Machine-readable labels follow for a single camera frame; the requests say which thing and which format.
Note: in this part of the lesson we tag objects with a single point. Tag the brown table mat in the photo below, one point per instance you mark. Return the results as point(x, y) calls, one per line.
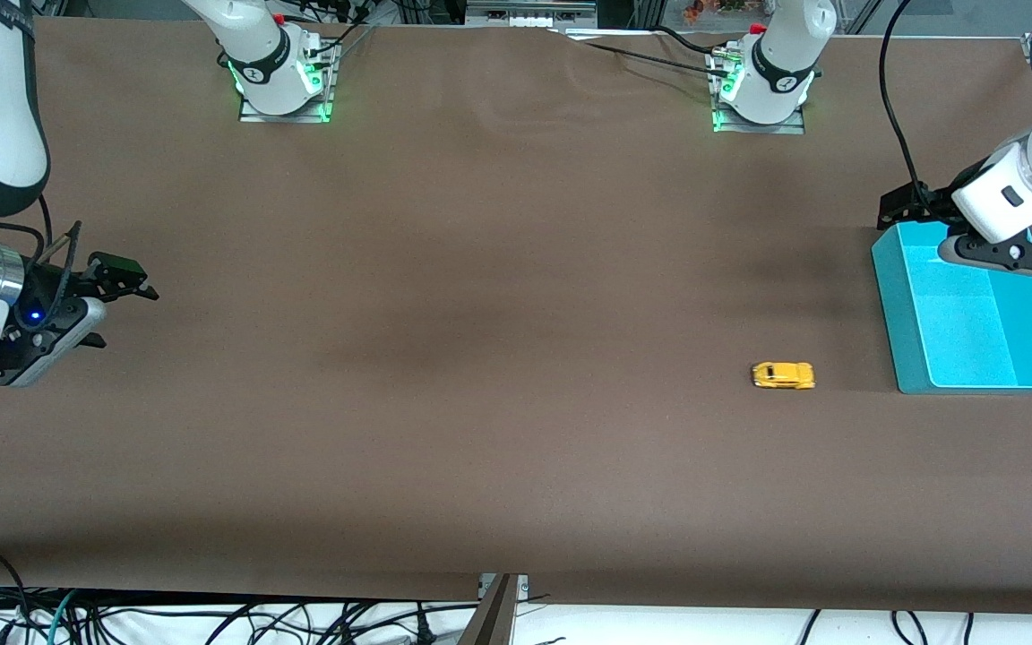
point(516, 358)

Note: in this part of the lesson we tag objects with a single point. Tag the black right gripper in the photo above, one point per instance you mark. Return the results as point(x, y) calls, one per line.
point(65, 284)

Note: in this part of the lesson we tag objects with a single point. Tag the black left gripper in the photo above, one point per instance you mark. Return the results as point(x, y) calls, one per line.
point(912, 205)

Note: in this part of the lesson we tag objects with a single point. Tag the yellow toy beetle car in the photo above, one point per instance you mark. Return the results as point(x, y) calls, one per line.
point(783, 375)

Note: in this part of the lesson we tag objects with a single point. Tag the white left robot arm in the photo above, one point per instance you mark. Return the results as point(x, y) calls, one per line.
point(785, 49)

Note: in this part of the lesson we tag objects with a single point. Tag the white power strip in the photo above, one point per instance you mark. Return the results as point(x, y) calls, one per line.
point(529, 20)

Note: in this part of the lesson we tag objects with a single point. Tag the orange background item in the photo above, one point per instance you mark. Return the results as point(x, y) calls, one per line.
point(695, 11)

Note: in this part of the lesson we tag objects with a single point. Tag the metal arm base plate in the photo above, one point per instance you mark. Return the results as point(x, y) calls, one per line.
point(252, 115)
point(785, 128)

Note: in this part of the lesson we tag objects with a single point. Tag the small metal edge bracket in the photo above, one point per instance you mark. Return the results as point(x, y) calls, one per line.
point(523, 587)

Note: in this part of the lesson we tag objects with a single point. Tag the teal plastic bin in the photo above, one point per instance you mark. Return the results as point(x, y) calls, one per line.
point(964, 336)

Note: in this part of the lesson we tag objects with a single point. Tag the grey table leg beam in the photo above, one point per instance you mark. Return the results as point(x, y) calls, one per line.
point(494, 623)

